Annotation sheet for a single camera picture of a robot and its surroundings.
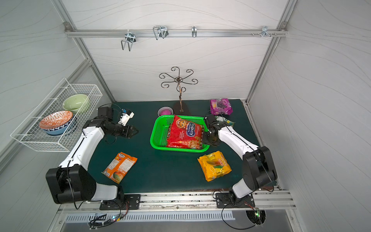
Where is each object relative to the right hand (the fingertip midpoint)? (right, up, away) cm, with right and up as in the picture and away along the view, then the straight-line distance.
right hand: (207, 140), depth 88 cm
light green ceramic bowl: (-69, +22, -15) cm, 74 cm away
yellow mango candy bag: (+3, -12, -8) cm, 15 cm away
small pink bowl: (-29, +19, +17) cm, 38 cm away
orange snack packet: (-52, -15, -5) cm, 54 cm away
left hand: (-43, +7, -6) cm, 44 cm away
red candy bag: (-14, +4, +3) cm, 15 cm away
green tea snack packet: (+15, +12, +16) cm, 25 cm away
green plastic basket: (-32, +5, +11) cm, 34 cm away
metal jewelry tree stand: (-18, +38, +3) cm, 42 cm away
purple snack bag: (+14, +23, +23) cm, 35 cm away
